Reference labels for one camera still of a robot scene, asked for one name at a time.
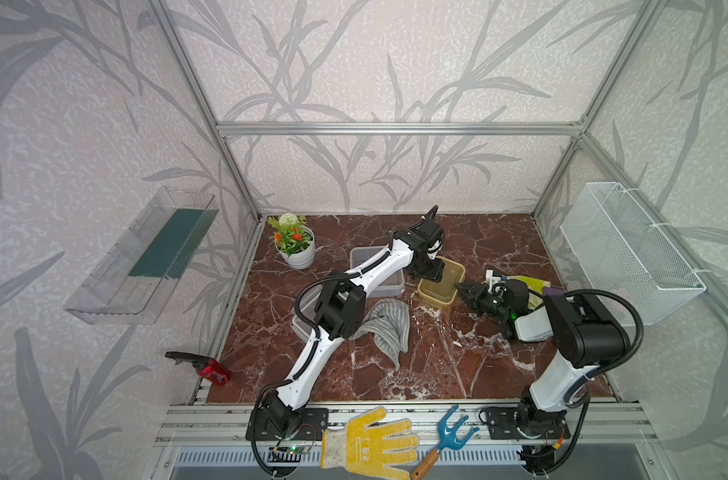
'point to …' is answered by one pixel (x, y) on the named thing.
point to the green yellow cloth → (535, 285)
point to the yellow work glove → (365, 452)
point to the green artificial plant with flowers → (290, 235)
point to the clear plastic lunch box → (392, 287)
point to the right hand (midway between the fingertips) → (455, 286)
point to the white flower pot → (302, 260)
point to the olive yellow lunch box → (442, 293)
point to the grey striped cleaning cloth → (389, 321)
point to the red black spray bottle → (209, 370)
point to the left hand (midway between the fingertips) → (434, 276)
